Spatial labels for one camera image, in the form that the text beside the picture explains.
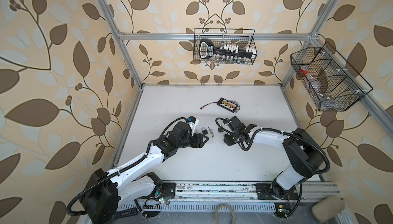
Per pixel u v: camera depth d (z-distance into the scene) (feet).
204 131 3.15
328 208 2.20
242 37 2.99
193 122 2.37
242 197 2.42
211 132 3.15
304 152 1.50
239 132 2.32
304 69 2.84
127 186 1.47
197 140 2.27
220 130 3.19
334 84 2.37
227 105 3.53
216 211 2.25
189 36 2.98
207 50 2.77
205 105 3.55
